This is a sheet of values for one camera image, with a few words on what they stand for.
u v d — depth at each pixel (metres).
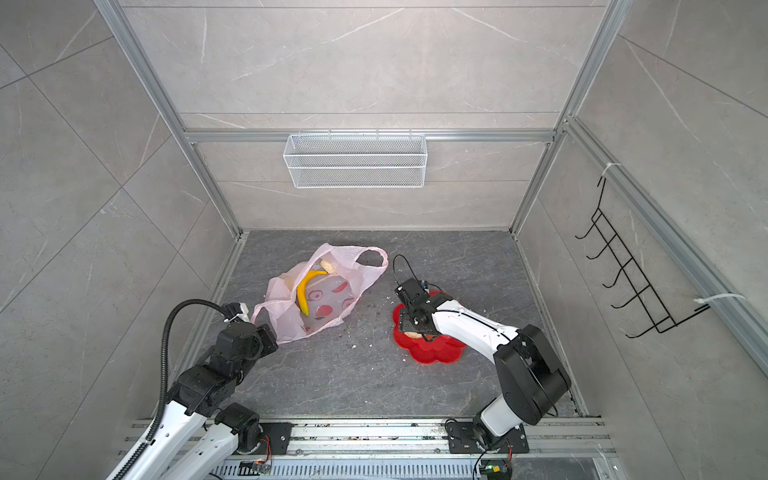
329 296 1.01
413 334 0.88
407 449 0.73
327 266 1.03
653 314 0.61
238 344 0.55
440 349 0.89
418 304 0.68
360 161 1.01
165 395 0.48
